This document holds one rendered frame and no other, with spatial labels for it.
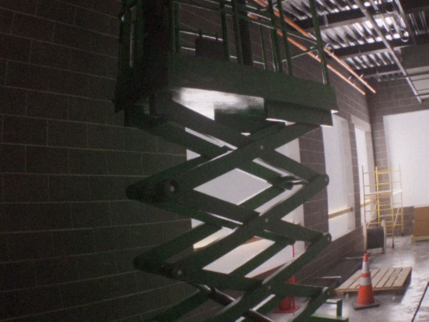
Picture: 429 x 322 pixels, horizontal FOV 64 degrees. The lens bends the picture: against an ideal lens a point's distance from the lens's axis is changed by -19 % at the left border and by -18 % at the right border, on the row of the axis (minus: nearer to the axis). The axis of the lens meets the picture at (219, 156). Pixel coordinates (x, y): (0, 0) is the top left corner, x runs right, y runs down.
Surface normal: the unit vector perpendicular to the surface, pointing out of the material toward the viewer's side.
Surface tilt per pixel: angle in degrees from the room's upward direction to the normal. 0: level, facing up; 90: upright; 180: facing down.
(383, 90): 90
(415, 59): 90
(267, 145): 90
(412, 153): 90
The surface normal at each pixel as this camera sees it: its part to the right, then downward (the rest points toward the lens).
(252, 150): 0.62, -0.12
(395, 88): -0.57, -0.04
